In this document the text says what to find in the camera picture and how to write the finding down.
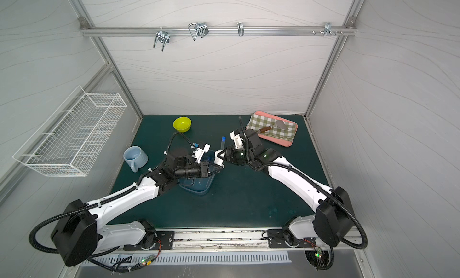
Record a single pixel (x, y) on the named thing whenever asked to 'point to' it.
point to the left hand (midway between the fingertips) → (221, 170)
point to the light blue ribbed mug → (136, 157)
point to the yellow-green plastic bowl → (182, 124)
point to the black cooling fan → (320, 259)
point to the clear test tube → (223, 142)
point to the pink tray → (285, 143)
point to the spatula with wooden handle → (280, 124)
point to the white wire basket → (64, 146)
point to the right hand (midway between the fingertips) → (219, 155)
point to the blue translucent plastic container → (200, 186)
